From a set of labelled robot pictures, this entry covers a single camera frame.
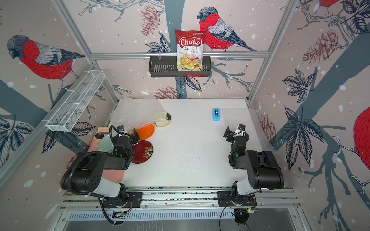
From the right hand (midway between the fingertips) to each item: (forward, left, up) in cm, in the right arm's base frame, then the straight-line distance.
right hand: (235, 126), depth 91 cm
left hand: (-4, +68, +1) cm, 69 cm away
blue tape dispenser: (+16, +10, -8) cm, 20 cm away
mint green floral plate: (-11, +85, -8) cm, 86 cm away
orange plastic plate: (0, +61, -10) cm, 62 cm away
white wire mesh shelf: (-8, +92, +22) cm, 95 cm away
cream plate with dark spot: (+11, +51, -9) cm, 53 cm away
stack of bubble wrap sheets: (+18, +76, -9) cm, 78 cm away
